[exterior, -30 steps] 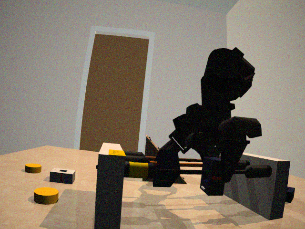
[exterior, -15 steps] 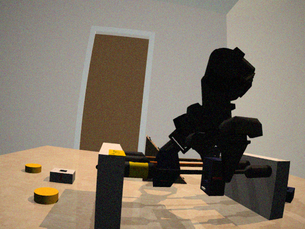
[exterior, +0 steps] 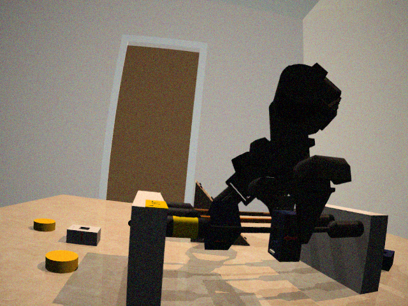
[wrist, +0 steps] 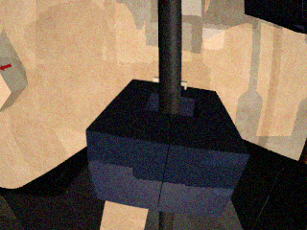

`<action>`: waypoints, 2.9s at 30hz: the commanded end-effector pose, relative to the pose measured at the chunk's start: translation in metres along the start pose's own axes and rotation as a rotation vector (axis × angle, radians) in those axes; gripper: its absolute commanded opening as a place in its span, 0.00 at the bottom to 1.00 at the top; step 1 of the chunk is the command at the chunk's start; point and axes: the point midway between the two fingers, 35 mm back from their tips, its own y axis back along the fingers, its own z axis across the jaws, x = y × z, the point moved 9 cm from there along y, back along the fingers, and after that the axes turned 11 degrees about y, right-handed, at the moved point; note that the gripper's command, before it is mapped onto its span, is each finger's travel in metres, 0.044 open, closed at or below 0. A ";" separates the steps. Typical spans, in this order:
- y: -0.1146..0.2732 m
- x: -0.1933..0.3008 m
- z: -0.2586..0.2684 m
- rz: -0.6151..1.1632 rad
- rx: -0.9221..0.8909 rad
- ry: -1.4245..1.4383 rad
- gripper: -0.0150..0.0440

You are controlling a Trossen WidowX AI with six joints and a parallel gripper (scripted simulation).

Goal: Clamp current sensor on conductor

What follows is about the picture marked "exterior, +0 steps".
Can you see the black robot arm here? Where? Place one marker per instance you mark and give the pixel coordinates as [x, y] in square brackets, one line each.
[304, 99]

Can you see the short orange and brown cylinder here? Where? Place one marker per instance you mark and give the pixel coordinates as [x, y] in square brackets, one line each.
[44, 225]
[61, 261]

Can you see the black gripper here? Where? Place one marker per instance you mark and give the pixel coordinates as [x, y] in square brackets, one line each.
[307, 181]

